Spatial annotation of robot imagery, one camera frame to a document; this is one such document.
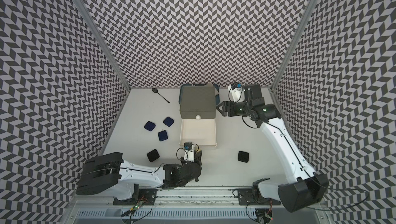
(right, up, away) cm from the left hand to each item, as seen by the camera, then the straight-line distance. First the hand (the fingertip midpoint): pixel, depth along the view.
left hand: (200, 154), depth 80 cm
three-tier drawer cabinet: (-2, +27, +11) cm, 30 cm away
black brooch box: (-27, -3, +6) cm, 28 cm away
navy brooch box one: (-33, +12, +16) cm, 38 cm away
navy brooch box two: (-22, +15, +19) cm, 33 cm away
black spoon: (-37, +37, +38) cm, 64 cm away
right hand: (+12, +24, -8) cm, 28 cm away
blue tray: (+11, +31, +29) cm, 44 cm away
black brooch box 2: (+24, -3, +6) cm, 25 cm away
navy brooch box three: (-24, +7, +14) cm, 28 cm away
